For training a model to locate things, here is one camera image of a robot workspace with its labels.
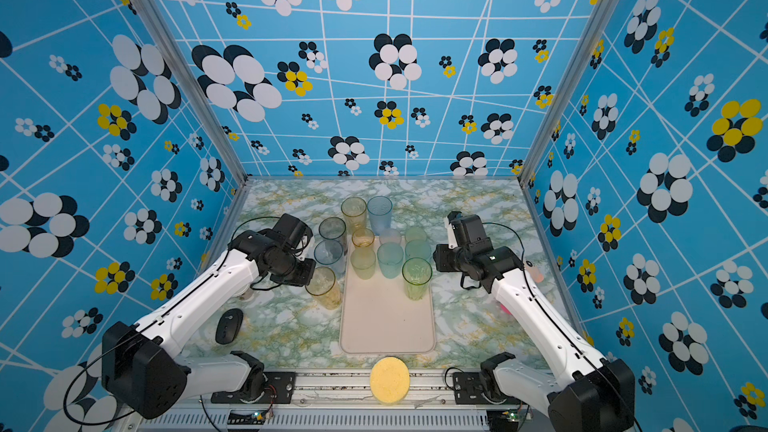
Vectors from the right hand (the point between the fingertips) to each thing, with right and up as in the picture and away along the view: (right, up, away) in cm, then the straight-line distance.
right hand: (443, 254), depth 80 cm
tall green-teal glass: (-6, 0, +8) cm, 10 cm away
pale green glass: (-6, +4, +17) cm, 19 cm away
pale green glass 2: (-23, -5, +14) cm, 27 cm away
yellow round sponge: (-15, -30, -8) cm, 34 cm away
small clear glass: (-14, +3, +16) cm, 22 cm away
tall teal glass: (-14, -3, +11) cm, 19 cm away
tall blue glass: (-18, +12, +13) cm, 25 cm away
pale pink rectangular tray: (-18, -19, +5) cm, 27 cm away
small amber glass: (-23, +3, +15) cm, 28 cm away
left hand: (-35, -6, 0) cm, 36 cm away
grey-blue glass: (-33, -1, +10) cm, 34 cm away
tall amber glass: (-26, +10, +14) cm, 31 cm away
